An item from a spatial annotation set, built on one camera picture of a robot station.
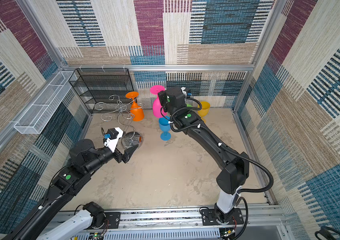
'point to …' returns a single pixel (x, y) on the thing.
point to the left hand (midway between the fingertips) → (130, 136)
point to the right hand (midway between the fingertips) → (157, 91)
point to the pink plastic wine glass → (157, 105)
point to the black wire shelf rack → (104, 90)
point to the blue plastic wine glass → (165, 127)
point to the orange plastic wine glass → (136, 111)
